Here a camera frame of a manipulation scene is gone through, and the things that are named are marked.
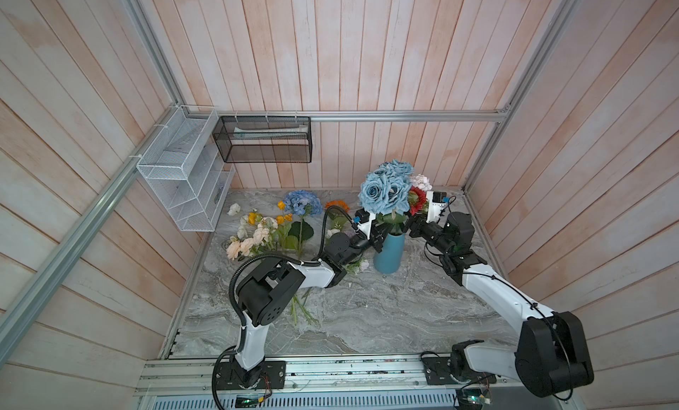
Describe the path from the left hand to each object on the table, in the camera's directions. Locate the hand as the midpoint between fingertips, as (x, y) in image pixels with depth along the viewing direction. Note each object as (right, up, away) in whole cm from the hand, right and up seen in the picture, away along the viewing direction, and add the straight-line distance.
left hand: (395, 222), depth 78 cm
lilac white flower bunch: (+7, +12, -3) cm, 14 cm away
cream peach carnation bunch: (-48, -7, +18) cm, 52 cm away
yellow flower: (-41, 0, +29) cm, 50 cm away
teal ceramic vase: (+1, -13, +13) cm, 18 cm away
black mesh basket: (-42, +28, +11) cm, 52 cm away
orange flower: (-17, +7, +28) cm, 34 cm away
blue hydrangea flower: (-31, +7, +23) cm, 40 cm away
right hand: (+3, +4, +3) cm, 6 cm away
